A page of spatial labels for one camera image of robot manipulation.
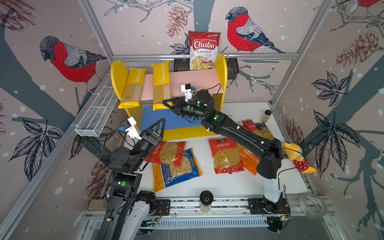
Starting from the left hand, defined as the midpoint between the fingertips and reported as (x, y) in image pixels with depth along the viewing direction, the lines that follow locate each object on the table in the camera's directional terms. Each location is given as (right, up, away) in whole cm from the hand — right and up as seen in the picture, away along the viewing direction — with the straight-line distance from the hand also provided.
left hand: (164, 119), depth 57 cm
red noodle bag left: (-5, -21, +31) cm, 38 cm away
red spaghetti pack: (+51, -5, +47) cm, 69 cm away
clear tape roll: (+72, -44, +18) cm, 86 cm away
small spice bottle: (+63, +3, +47) cm, 79 cm away
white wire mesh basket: (-39, -2, +14) cm, 41 cm away
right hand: (-3, +7, +6) cm, 10 cm away
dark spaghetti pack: (+60, -8, +44) cm, 75 cm away
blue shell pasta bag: (-5, -31, +23) cm, 39 cm away
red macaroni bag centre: (+30, -21, +29) cm, 47 cm away
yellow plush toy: (+70, -20, +29) cm, 79 cm away
